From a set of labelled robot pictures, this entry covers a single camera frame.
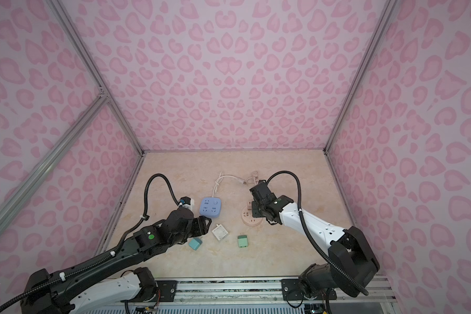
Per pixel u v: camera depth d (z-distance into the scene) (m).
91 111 0.83
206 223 0.72
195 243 0.82
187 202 0.70
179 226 0.58
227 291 0.75
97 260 0.47
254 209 0.76
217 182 1.03
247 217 0.90
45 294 0.39
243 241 0.85
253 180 1.03
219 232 0.85
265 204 0.64
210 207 0.93
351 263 0.41
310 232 0.46
